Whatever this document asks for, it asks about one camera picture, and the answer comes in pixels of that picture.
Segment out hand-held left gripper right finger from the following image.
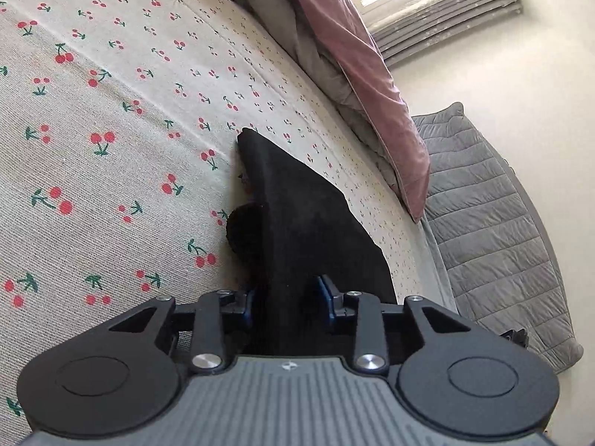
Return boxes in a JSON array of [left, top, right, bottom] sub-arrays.
[[316, 275, 470, 372]]

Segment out grey pleated curtain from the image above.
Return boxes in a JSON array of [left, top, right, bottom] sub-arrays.
[[363, 0, 524, 68]]

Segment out black pants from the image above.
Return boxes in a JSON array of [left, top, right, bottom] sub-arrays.
[[225, 127, 399, 358]]

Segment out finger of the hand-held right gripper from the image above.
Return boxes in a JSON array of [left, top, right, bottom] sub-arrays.
[[501, 329, 530, 349]]

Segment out cherry print bed sheet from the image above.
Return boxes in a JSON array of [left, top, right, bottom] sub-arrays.
[[0, 0, 442, 430]]

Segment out grey quilted headboard cover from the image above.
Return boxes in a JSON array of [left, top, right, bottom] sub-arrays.
[[411, 101, 585, 375]]

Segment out pink and grey duvet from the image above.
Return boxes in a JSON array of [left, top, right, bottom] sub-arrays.
[[195, 0, 431, 224]]

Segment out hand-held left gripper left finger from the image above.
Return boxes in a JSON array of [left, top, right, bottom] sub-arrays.
[[108, 288, 255, 375]]

